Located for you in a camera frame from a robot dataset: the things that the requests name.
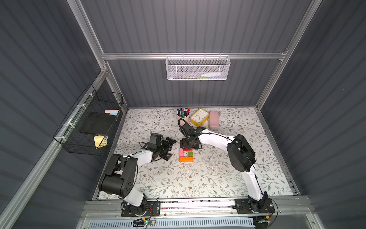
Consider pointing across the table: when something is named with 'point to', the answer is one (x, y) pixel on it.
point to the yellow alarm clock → (199, 117)
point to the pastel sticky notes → (112, 112)
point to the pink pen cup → (187, 118)
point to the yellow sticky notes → (100, 140)
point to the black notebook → (97, 123)
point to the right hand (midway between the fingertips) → (185, 148)
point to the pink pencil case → (214, 119)
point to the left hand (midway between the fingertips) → (177, 146)
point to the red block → (187, 149)
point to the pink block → (181, 152)
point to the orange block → (186, 159)
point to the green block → (190, 153)
